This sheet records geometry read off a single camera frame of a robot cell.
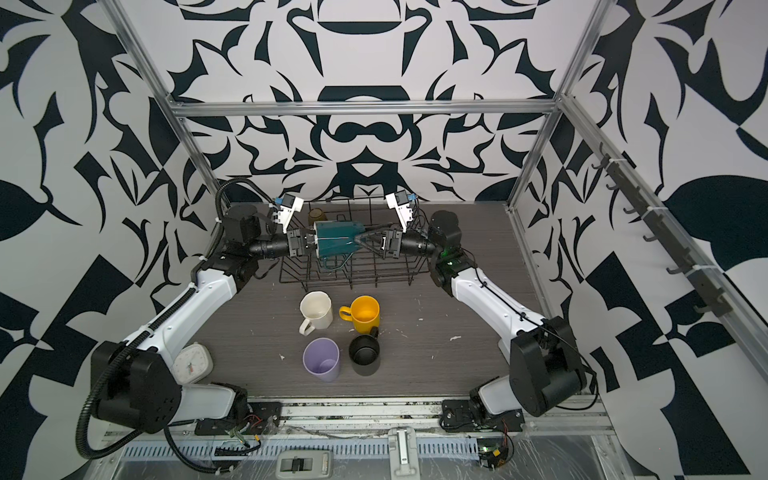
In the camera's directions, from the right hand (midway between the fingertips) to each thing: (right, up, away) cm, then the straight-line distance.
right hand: (362, 240), depth 67 cm
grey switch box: (-12, -49, -1) cm, 51 cm away
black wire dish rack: (-2, -10, +32) cm, 33 cm away
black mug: (0, -32, +17) cm, 36 cm away
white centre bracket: (+9, -48, +1) cm, 49 cm away
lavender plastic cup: (-12, -32, +15) cm, 37 cm away
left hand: (-7, +1, +4) cm, 8 cm away
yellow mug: (-1, -22, +23) cm, 31 cm away
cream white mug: (-15, -21, +22) cm, 34 cm away
